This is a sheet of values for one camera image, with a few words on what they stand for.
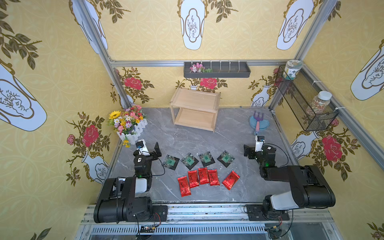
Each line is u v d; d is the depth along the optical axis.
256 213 0.73
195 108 0.96
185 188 0.80
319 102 0.65
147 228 0.73
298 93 0.92
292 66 0.85
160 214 0.73
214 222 0.72
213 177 0.84
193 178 0.84
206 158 0.92
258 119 1.13
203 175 0.84
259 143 0.81
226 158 0.92
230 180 0.84
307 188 0.45
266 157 0.72
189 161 0.92
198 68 0.88
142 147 0.75
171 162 0.92
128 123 0.90
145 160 0.68
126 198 0.44
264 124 1.10
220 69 0.92
